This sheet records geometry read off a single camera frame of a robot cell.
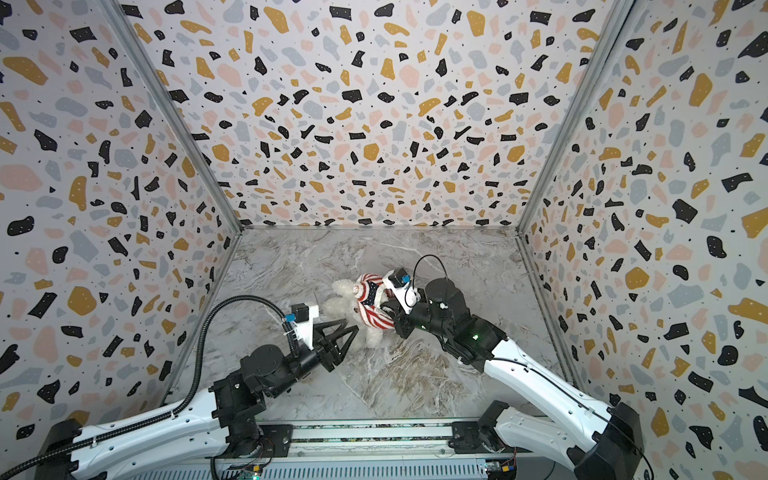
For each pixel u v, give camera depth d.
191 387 0.50
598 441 0.39
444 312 0.53
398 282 0.58
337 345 0.62
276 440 0.74
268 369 0.50
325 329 0.66
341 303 0.85
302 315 0.59
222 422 0.52
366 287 0.66
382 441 0.76
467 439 0.74
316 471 0.70
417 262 1.13
